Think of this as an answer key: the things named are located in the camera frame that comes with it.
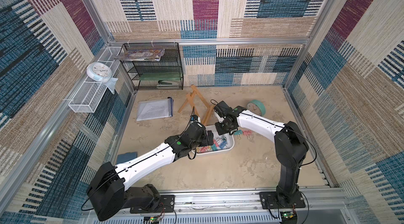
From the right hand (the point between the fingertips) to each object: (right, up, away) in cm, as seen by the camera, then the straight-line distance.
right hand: (219, 129), depth 92 cm
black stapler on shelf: (-39, +29, +20) cm, 53 cm away
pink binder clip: (+8, +4, -29) cm, 30 cm away
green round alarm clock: (+23, +13, +4) cm, 26 cm away
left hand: (-8, -1, -10) cm, 13 cm away
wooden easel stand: (-16, +17, -2) cm, 24 cm away
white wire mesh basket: (-75, +17, 0) cm, 77 cm away
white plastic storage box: (+1, -8, 0) cm, 8 cm away
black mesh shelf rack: (-42, +40, +17) cm, 60 cm away
